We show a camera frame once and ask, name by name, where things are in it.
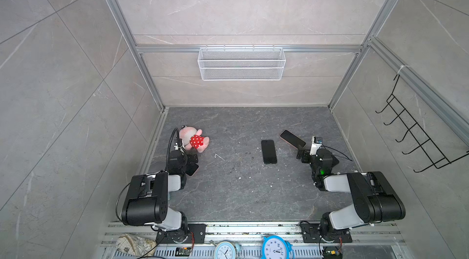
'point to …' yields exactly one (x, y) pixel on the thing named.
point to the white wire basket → (242, 64)
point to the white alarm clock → (225, 250)
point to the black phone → (270, 156)
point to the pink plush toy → (191, 137)
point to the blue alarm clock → (276, 247)
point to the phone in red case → (292, 139)
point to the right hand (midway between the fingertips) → (310, 146)
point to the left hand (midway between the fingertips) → (186, 148)
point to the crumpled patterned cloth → (134, 245)
